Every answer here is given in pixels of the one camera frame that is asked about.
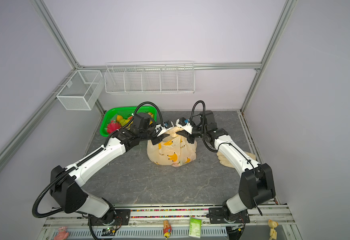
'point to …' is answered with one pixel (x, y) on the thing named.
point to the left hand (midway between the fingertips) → (166, 131)
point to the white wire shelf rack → (150, 77)
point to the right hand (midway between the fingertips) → (178, 131)
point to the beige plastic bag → (174, 150)
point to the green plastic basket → (110, 115)
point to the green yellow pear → (123, 122)
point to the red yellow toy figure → (167, 229)
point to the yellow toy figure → (273, 234)
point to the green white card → (195, 227)
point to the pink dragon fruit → (112, 126)
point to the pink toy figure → (63, 234)
